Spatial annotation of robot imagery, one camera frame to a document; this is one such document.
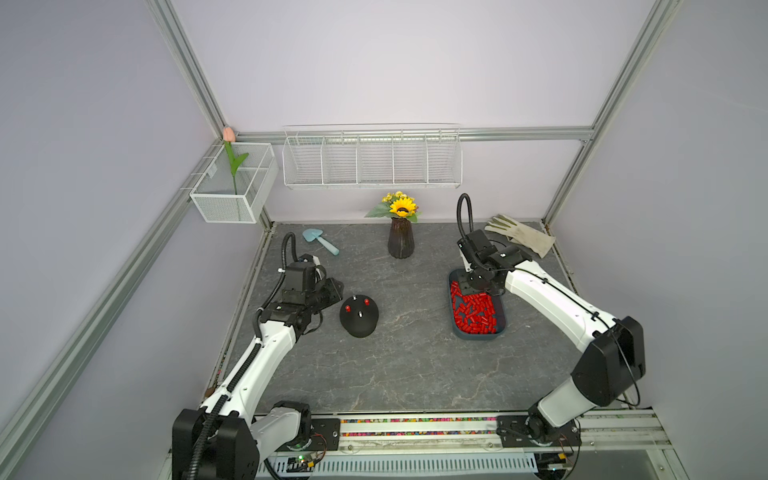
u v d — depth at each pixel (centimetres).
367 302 85
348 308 84
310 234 116
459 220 67
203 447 36
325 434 74
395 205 91
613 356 43
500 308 90
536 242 116
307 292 62
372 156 98
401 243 109
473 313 94
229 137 89
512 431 71
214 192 83
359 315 83
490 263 60
